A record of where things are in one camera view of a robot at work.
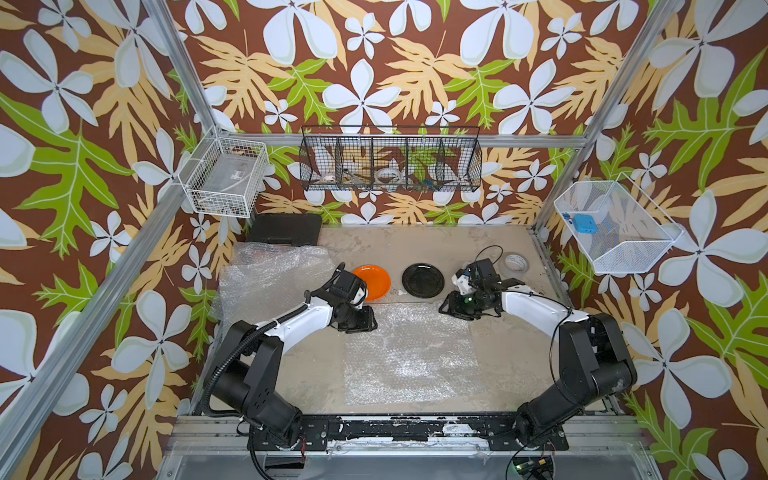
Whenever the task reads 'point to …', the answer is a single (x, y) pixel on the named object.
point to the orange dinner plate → (376, 278)
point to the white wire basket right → (633, 232)
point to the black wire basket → (391, 158)
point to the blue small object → (585, 223)
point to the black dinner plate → (423, 280)
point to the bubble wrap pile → (260, 281)
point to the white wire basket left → (224, 175)
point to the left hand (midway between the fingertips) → (374, 323)
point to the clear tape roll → (514, 265)
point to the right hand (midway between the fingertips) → (442, 310)
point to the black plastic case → (286, 229)
